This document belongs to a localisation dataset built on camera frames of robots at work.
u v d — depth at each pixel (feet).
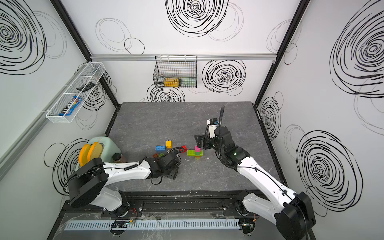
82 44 2.78
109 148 2.61
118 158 2.69
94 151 2.32
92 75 2.99
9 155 1.70
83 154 2.24
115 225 2.37
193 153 2.86
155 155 2.95
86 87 2.55
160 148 3.08
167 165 2.19
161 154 2.99
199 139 2.29
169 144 3.12
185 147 3.13
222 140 1.84
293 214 1.24
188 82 2.89
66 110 2.28
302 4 2.33
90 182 1.40
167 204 2.53
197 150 2.76
